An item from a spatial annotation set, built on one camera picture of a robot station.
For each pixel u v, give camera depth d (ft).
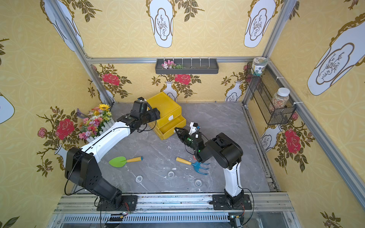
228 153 1.72
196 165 2.88
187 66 2.98
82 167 1.44
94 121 2.87
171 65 2.88
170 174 2.74
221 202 2.40
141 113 2.18
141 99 2.59
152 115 2.55
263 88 3.26
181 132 2.81
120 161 2.94
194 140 2.43
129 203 2.41
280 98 2.13
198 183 2.63
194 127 2.88
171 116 2.84
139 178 2.69
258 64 2.78
